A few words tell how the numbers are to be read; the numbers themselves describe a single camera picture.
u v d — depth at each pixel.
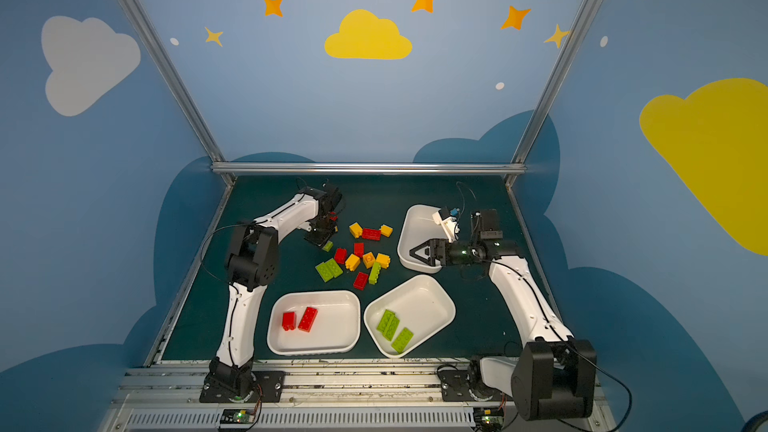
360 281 0.91
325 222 0.80
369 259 0.96
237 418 0.71
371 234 1.04
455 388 0.74
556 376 0.40
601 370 0.37
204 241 1.08
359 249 0.98
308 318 0.84
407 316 0.86
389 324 0.82
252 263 0.60
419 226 1.06
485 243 0.59
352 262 0.96
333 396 0.73
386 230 1.05
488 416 0.72
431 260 0.69
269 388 0.74
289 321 0.83
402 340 0.82
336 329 0.84
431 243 0.69
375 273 0.93
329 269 0.96
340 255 0.96
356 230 1.04
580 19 0.79
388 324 0.82
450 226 0.73
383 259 0.97
